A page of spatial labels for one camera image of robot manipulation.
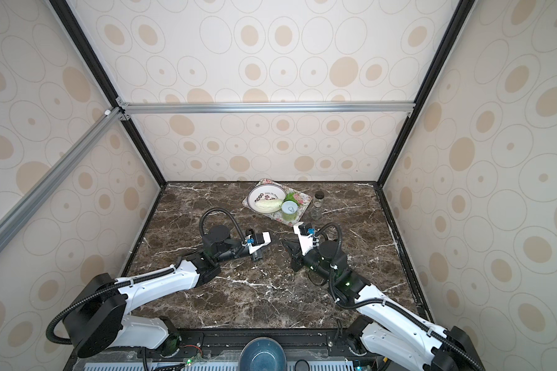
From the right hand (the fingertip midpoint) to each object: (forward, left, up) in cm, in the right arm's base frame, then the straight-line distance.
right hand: (286, 241), depth 74 cm
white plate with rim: (+41, +10, -21) cm, 48 cm away
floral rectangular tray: (+36, -9, -21) cm, 42 cm away
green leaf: (+30, -2, -13) cm, 33 cm away
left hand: (-1, +1, +4) cm, 4 cm away
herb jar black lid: (+29, -15, -13) cm, 36 cm away
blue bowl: (-28, +8, -20) cm, 35 cm away
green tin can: (+25, -2, -16) cm, 30 cm away
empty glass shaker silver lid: (+25, -14, -18) cm, 34 cm away
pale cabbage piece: (+30, +8, -17) cm, 35 cm away
